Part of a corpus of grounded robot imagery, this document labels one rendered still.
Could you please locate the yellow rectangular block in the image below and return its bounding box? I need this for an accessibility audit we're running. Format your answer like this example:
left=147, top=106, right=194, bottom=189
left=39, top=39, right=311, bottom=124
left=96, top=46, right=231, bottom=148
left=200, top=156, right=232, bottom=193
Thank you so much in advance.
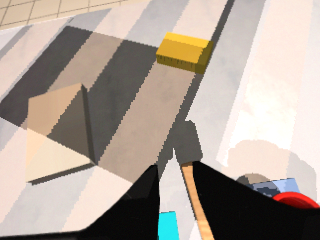
left=156, top=32, right=214, bottom=74

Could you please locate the dark red cup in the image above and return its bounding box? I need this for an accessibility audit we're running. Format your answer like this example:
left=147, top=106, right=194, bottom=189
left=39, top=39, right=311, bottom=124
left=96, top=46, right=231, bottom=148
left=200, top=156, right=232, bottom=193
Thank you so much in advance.
left=270, top=191, right=320, bottom=209

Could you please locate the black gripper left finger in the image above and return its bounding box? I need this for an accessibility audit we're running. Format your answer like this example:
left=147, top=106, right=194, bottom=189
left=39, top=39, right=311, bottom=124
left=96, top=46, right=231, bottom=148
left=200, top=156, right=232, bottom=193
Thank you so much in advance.
left=0, top=165, right=160, bottom=240

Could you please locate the orange flat bar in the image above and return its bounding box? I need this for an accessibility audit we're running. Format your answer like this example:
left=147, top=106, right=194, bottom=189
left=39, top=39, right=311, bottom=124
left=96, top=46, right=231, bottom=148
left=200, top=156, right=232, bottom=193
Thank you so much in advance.
left=181, top=161, right=214, bottom=240

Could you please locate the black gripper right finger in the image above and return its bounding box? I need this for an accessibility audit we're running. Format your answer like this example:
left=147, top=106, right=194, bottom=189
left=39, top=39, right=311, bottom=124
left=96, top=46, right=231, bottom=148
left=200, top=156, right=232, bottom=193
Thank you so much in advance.
left=192, top=161, right=320, bottom=240

